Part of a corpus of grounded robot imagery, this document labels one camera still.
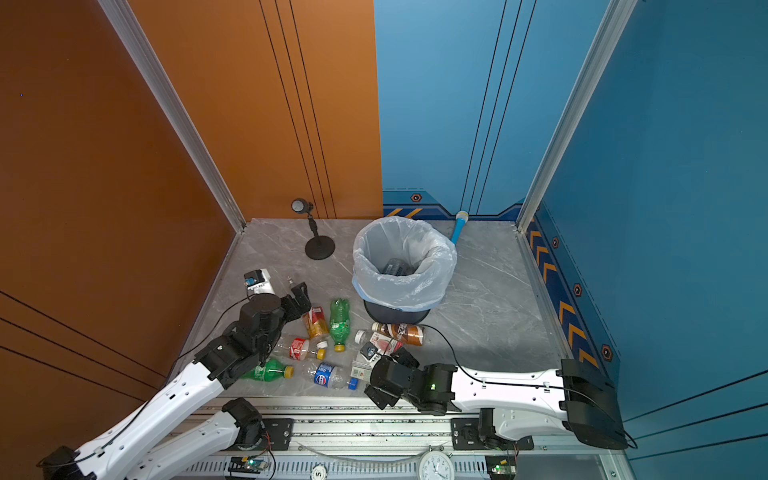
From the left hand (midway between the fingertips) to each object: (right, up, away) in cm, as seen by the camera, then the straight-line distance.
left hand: (294, 288), depth 76 cm
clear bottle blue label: (+27, +4, +19) cm, 34 cm away
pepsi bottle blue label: (+8, -23, +1) cm, 24 cm away
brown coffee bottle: (+30, -14, +8) cm, 34 cm away
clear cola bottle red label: (-1, -18, +6) cm, 19 cm away
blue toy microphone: (+53, +23, +43) cm, 72 cm away
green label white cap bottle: (+17, -22, +1) cm, 28 cm away
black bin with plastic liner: (+28, -3, -1) cm, 28 cm away
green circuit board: (-7, -41, -6) cm, 42 cm away
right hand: (+22, -22, -1) cm, 31 cm away
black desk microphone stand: (-2, +11, +34) cm, 35 cm away
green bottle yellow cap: (+10, -12, +11) cm, 19 cm away
